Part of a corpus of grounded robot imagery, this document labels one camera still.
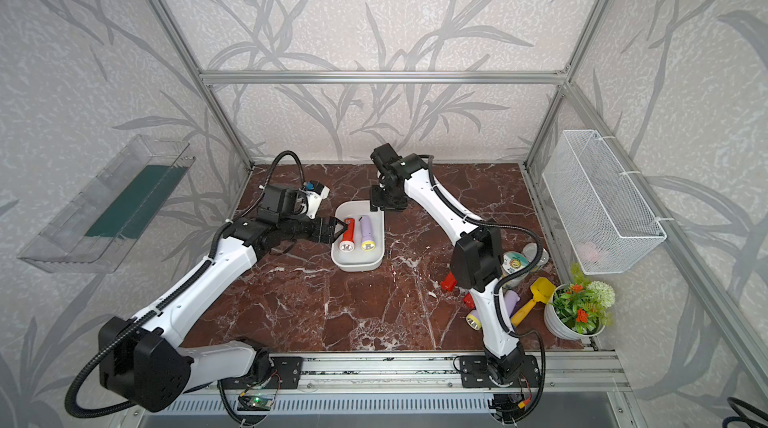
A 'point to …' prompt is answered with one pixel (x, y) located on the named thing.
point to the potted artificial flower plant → (581, 308)
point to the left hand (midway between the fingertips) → (336, 223)
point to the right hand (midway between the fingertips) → (378, 206)
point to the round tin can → (530, 250)
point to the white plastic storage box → (372, 260)
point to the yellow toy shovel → (542, 290)
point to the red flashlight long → (449, 282)
